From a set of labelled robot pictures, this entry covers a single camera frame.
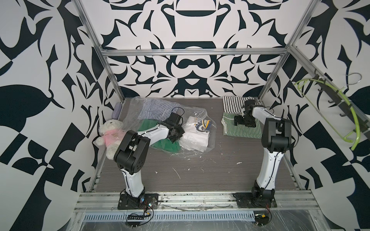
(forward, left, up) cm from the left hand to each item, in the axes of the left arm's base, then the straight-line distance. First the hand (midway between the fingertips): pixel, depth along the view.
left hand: (182, 130), depth 96 cm
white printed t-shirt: (-2, -9, -2) cm, 10 cm away
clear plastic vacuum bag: (+21, +38, -1) cm, 43 cm away
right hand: (+8, -43, -2) cm, 44 cm away
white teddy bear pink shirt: (-3, +43, +5) cm, 44 cm away
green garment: (-9, +11, 0) cm, 15 cm away
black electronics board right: (-49, -38, -7) cm, 62 cm away
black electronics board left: (-48, +24, -4) cm, 54 cm away
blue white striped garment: (+24, +21, -5) cm, 32 cm away
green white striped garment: (+2, -33, -4) cm, 34 cm away
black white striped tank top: (+24, -42, -3) cm, 49 cm away
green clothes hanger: (+12, -68, +27) cm, 74 cm away
